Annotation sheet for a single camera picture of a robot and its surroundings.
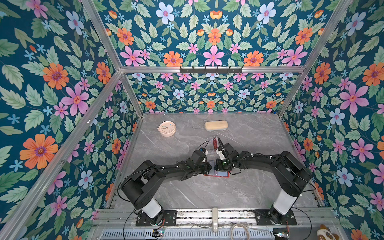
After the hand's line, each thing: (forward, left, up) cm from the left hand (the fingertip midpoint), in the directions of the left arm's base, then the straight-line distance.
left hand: (213, 165), depth 87 cm
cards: (+15, -3, +1) cm, 15 cm away
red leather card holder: (-3, 0, -4) cm, 5 cm away
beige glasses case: (+32, -2, -2) cm, 32 cm away
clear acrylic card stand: (+20, -5, +1) cm, 20 cm away
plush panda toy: (-36, -48, -1) cm, 60 cm away
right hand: (+1, 0, -4) cm, 4 cm away
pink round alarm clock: (+32, +31, -2) cm, 44 cm away
